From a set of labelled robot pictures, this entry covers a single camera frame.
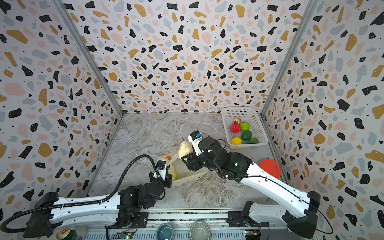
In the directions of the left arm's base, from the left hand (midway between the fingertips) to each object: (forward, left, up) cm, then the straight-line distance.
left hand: (170, 164), depth 73 cm
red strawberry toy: (+34, -40, -14) cm, 54 cm away
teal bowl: (-25, +3, -19) cm, 32 cm away
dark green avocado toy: (+28, -47, -14) cm, 56 cm away
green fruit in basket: (+24, -50, -15) cm, 58 cm away
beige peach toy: (+2, -8, +13) cm, 15 cm away
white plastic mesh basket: (+48, -53, -16) cm, 73 cm away
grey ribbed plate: (-25, -14, -19) cm, 34 cm away
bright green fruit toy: (+35, -47, -14) cm, 60 cm away
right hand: (-1, -7, +11) cm, 13 cm away
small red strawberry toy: (+43, -43, -16) cm, 62 cm away
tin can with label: (-26, +41, -8) cm, 49 cm away
